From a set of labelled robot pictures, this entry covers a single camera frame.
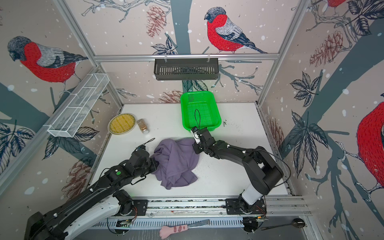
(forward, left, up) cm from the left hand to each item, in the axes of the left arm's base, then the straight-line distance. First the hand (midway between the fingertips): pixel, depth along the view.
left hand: (162, 160), depth 79 cm
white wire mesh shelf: (+12, +44, +20) cm, 50 cm away
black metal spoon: (-27, -66, -9) cm, 72 cm away
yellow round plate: (+32, +37, -10) cm, 50 cm away
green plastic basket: (+49, -21, -13) cm, 55 cm away
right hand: (+14, -18, -4) cm, 24 cm away
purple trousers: (0, -8, 0) cm, 8 cm away
